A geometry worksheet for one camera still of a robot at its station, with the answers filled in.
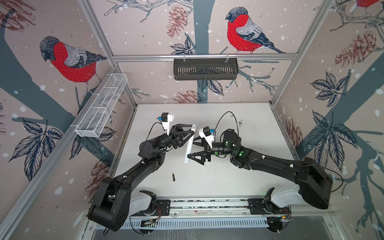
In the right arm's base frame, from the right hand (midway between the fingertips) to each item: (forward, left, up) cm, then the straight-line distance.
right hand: (188, 150), depth 67 cm
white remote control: (-1, -1, +7) cm, 8 cm away
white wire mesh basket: (+8, +48, +8) cm, 49 cm away
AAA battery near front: (-2, +11, -25) cm, 27 cm away
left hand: (+1, -3, +12) cm, 12 cm away
